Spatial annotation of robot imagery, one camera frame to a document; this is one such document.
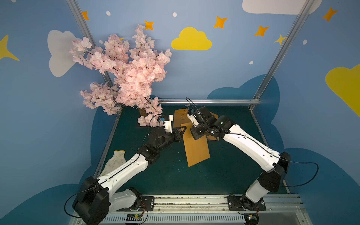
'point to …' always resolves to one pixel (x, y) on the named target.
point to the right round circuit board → (251, 219)
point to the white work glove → (117, 159)
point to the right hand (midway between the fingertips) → (195, 128)
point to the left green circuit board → (134, 217)
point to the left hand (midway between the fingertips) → (187, 126)
